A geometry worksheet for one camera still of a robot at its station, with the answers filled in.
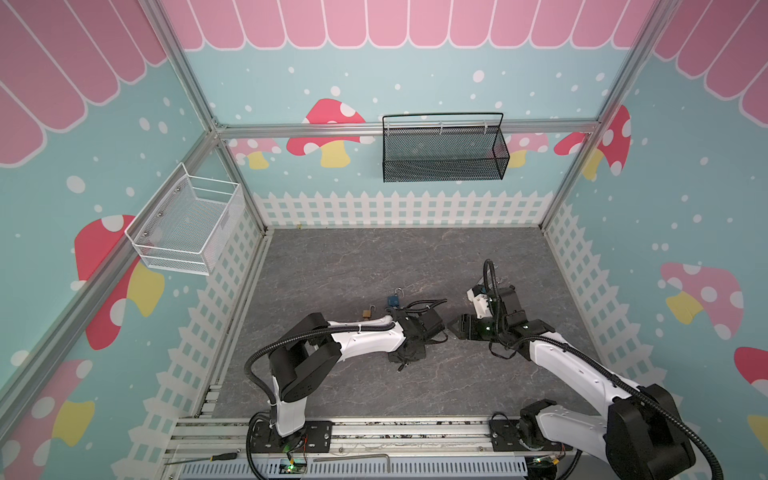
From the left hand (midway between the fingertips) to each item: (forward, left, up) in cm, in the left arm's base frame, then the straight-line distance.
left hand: (409, 359), depth 87 cm
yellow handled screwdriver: (-25, +47, +1) cm, 53 cm away
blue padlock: (+19, +5, 0) cm, 20 cm away
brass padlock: (+15, +14, -1) cm, 20 cm away
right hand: (+7, -13, +8) cm, 17 cm away
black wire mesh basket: (+56, -10, +34) cm, 67 cm away
